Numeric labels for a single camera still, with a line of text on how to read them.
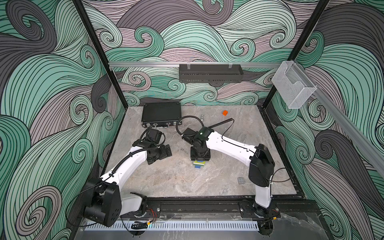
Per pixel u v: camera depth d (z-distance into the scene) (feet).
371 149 1.69
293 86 2.49
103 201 1.31
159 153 2.42
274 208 2.40
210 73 3.20
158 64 6.22
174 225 2.29
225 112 3.81
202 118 3.64
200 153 2.24
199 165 2.78
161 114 3.74
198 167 2.87
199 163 2.72
